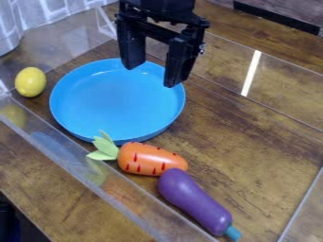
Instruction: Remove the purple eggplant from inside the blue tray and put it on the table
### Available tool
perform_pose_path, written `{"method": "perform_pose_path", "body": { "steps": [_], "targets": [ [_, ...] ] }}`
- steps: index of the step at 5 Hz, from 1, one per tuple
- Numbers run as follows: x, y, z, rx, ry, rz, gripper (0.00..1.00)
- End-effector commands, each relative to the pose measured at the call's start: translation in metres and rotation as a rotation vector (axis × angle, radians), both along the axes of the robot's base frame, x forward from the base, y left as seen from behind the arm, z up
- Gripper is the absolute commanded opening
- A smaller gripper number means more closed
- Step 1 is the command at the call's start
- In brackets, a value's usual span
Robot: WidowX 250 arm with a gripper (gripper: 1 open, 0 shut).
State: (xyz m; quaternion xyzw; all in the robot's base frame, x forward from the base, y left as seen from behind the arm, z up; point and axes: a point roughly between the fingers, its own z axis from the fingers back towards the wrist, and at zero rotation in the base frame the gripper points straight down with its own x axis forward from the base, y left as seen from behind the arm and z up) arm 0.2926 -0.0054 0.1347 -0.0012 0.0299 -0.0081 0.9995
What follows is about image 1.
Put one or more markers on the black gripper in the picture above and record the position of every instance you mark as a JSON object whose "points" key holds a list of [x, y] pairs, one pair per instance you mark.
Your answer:
{"points": [[170, 22]]}

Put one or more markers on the orange toy carrot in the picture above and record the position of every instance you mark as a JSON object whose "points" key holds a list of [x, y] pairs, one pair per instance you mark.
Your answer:
{"points": [[137, 158]]}

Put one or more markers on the purple toy eggplant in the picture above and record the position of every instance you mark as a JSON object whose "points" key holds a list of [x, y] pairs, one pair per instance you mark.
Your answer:
{"points": [[179, 189]]}

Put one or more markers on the blue round tray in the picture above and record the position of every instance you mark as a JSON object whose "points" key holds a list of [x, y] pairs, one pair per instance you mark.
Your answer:
{"points": [[103, 98]]}

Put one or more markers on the yellow toy lemon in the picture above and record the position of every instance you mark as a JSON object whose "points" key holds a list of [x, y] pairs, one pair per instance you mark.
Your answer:
{"points": [[30, 82]]}

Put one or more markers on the grey patterned curtain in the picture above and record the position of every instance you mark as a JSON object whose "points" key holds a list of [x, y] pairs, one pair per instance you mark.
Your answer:
{"points": [[25, 14]]}

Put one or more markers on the clear acrylic barrier wall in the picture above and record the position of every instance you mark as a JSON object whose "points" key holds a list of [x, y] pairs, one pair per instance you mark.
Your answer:
{"points": [[250, 133]]}

